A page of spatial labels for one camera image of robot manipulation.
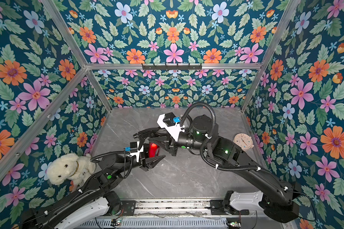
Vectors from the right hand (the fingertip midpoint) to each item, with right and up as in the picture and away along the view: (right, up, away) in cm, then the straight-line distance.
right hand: (155, 129), depth 50 cm
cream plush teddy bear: (-49, -21, +23) cm, 58 cm away
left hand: (+1, -10, +7) cm, 12 cm away
